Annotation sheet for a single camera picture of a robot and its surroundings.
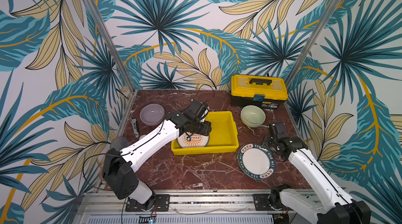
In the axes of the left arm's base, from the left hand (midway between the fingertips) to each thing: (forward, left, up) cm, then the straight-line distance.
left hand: (205, 129), depth 77 cm
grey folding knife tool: (+14, +45, -19) cm, 51 cm away
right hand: (-2, -32, -8) cm, 33 cm away
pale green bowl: (+22, -33, -19) cm, 44 cm away
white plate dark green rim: (-9, -29, -17) cm, 35 cm away
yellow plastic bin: (+4, -11, -16) cm, 20 cm away
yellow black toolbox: (+31, -38, -3) cm, 49 cm away
